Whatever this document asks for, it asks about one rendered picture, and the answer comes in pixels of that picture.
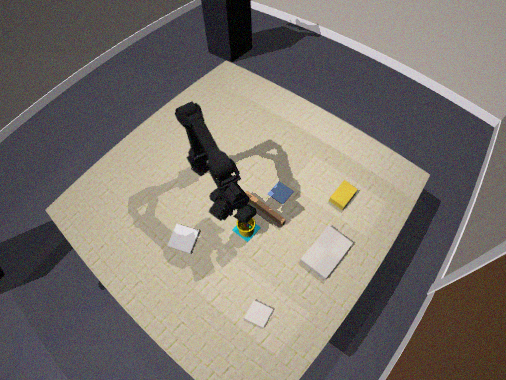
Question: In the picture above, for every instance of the yellow rectangular block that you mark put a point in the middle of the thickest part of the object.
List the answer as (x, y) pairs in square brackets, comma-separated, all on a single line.
[(343, 194)]

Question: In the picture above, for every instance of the yellow cup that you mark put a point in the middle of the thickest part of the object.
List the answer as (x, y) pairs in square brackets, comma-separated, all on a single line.
[(246, 231)]

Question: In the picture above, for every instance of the brown wooden plank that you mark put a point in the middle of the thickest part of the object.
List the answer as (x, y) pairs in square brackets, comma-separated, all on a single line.
[(266, 210)]

